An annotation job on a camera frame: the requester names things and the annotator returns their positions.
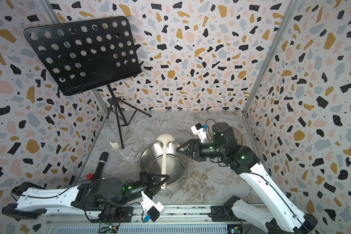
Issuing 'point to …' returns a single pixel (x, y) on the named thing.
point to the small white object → (114, 145)
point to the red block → (90, 176)
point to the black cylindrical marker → (102, 162)
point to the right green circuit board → (234, 229)
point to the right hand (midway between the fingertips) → (179, 154)
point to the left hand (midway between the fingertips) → (166, 171)
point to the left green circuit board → (109, 227)
